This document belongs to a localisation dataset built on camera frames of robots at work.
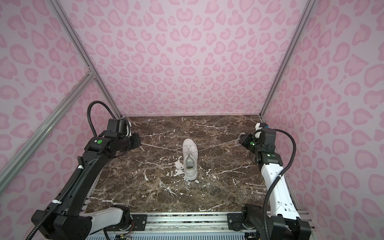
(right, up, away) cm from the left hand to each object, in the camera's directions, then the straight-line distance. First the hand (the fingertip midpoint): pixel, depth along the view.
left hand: (139, 137), depth 76 cm
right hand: (+52, +2, +2) cm, 52 cm away
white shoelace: (+53, +2, +2) cm, 53 cm away
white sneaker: (+25, -14, +11) cm, 31 cm away
